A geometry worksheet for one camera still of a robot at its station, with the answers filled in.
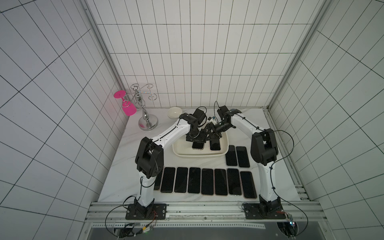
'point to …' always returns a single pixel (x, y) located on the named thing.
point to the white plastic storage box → (183, 148)
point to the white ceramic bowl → (174, 112)
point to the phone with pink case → (207, 181)
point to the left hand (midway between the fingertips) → (197, 143)
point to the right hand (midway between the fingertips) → (199, 137)
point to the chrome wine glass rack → (147, 122)
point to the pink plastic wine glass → (128, 107)
